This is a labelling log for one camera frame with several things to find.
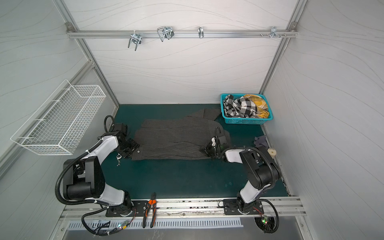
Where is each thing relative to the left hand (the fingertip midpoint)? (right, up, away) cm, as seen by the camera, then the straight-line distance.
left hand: (138, 147), depth 91 cm
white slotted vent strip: (+18, -33, -20) cm, 43 cm away
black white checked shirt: (+68, +26, +12) cm, 73 cm away
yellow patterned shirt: (+83, +26, +14) cm, 88 cm away
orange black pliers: (+13, -25, -16) cm, 33 cm away
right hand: (+39, 0, +2) cm, 39 cm away
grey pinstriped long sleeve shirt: (+25, +4, +9) cm, 27 cm away
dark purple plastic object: (+79, +2, +6) cm, 79 cm away
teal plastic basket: (+60, +16, +13) cm, 64 cm away
